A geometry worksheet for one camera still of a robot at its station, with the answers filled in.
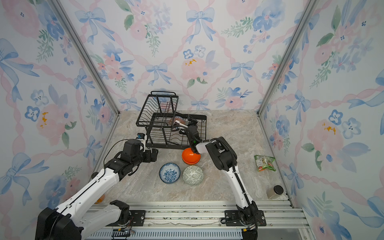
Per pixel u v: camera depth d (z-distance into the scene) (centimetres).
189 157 91
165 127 82
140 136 73
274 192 75
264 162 88
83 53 84
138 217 73
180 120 102
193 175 88
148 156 73
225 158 62
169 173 86
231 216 74
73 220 40
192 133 82
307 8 70
